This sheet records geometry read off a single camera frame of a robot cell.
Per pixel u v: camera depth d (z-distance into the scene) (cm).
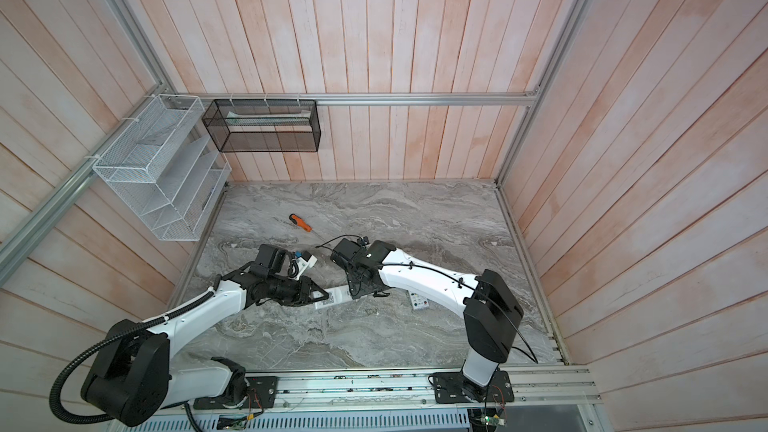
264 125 106
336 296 82
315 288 78
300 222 107
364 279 57
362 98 99
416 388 76
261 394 73
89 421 41
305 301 74
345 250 64
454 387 73
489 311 43
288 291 73
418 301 88
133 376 41
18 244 52
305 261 80
